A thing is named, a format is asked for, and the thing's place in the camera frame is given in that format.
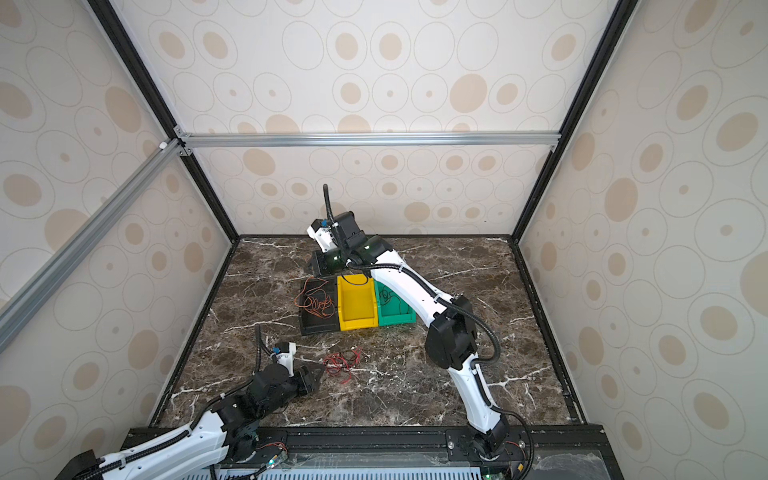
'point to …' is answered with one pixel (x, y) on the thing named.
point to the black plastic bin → (312, 324)
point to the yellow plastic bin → (357, 303)
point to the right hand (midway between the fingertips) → (305, 270)
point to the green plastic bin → (391, 309)
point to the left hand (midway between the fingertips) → (328, 368)
